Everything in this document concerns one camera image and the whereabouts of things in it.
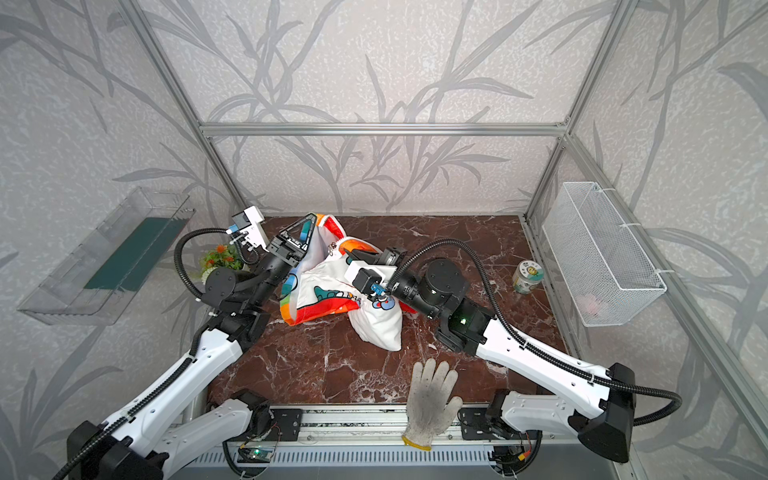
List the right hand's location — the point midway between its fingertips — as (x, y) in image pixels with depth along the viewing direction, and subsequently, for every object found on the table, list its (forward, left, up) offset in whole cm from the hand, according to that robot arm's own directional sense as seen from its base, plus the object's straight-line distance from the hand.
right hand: (358, 231), depth 55 cm
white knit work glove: (-22, -15, -44) cm, 52 cm away
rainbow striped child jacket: (-2, +11, -18) cm, 21 cm away
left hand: (+4, +8, +1) cm, 8 cm away
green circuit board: (-32, +28, -45) cm, 62 cm away
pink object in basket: (-3, -54, -25) cm, 60 cm away
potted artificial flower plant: (+14, +45, -28) cm, 55 cm away
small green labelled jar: (+13, -47, -37) cm, 61 cm away
